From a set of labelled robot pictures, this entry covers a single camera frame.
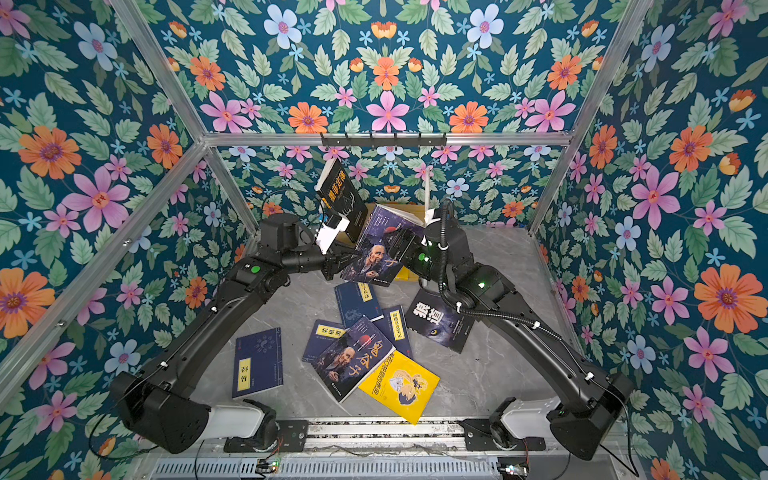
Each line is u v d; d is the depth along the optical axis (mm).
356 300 983
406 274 779
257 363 849
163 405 379
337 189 815
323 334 907
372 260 725
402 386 802
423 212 750
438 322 929
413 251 570
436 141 913
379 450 718
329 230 606
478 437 727
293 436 737
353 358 840
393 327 907
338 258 616
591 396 383
